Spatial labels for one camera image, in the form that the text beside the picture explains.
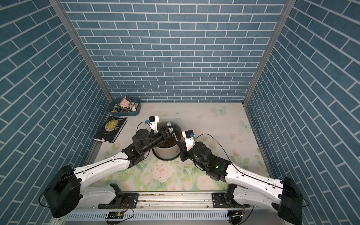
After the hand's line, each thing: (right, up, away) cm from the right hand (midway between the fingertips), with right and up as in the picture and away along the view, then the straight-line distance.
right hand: (178, 143), depth 71 cm
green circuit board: (-33, -37, +1) cm, 50 cm away
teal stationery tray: (-38, +19, +38) cm, 57 cm away
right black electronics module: (+29, -37, 0) cm, 47 cm away
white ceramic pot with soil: (-5, -4, +5) cm, 8 cm away
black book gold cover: (-51, +4, +31) cm, 60 cm away
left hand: (+1, +7, +1) cm, 7 cm away
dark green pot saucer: (-9, -13, +16) cm, 22 cm away
